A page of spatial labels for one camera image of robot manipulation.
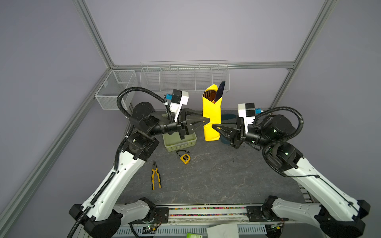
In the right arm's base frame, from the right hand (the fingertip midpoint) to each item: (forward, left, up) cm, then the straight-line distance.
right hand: (212, 126), depth 49 cm
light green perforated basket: (+25, +23, -48) cm, 59 cm away
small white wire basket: (+54, +59, -18) cm, 81 cm away
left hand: (0, +2, +2) cm, 3 cm away
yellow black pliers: (+5, +31, -48) cm, 57 cm away
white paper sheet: (-25, -6, -40) cm, 48 cm away
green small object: (-27, +9, -46) cm, 54 cm away
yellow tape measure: (+11, +13, -46) cm, 49 cm away
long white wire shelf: (+57, +15, -17) cm, 61 cm away
